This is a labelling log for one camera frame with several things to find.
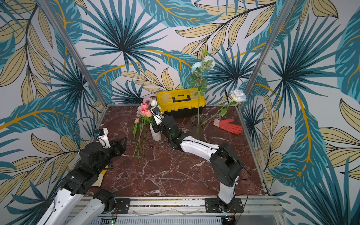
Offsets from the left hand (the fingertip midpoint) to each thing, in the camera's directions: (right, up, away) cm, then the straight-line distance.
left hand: (122, 141), depth 71 cm
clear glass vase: (+40, +10, +17) cm, 45 cm away
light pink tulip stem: (-4, +5, +32) cm, 33 cm away
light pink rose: (-3, +16, +36) cm, 40 cm away
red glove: (+64, +7, +37) cm, 75 cm away
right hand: (+14, +14, +10) cm, 22 cm away
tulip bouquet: (+10, +13, +6) cm, 17 cm away
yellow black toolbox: (+30, +23, +30) cm, 48 cm away
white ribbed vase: (+13, 0, +23) cm, 27 cm away
